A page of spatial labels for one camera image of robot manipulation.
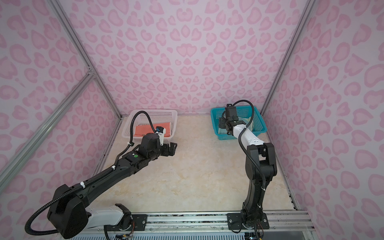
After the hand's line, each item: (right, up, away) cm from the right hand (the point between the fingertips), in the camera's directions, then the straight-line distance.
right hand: (225, 118), depth 96 cm
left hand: (-31, -14, -15) cm, 38 cm away
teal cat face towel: (-1, -9, +11) cm, 14 cm away
